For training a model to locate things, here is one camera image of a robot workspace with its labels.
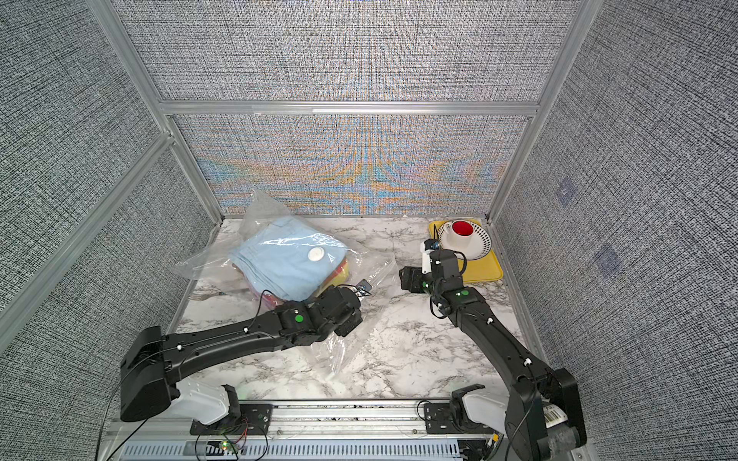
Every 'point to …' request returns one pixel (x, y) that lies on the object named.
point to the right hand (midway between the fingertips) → (412, 264)
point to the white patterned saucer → (479, 246)
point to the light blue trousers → (285, 257)
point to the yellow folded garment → (341, 279)
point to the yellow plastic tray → (487, 268)
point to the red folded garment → (271, 300)
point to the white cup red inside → (460, 233)
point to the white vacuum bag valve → (316, 254)
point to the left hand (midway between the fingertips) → (352, 301)
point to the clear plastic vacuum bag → (216, 292)
